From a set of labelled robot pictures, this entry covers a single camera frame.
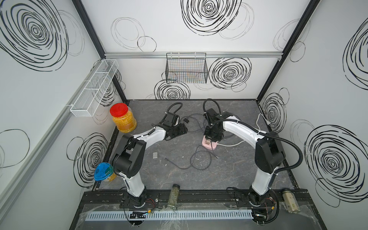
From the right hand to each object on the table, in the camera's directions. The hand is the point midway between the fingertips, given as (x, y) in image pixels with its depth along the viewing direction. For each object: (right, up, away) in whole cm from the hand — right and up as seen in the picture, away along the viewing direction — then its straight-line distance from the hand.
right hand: (206, 139), depth 87 cm
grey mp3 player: (-32, -10, +2) cm, 34 cm away
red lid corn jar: (-53, +13, +3) cm, 55 cm away
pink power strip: (+5, -5, +4) cm, 8 cm away
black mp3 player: (-13, +11, +20) cm, 26 cm away
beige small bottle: (+40, -29, -18) cm, 52 cm away
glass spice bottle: (-19, -26, -15) cm, 36 cm away
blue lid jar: (-55, -14, -13) cm, 59 cm away
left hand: (-13, +5, +6) cm, 15 cm away
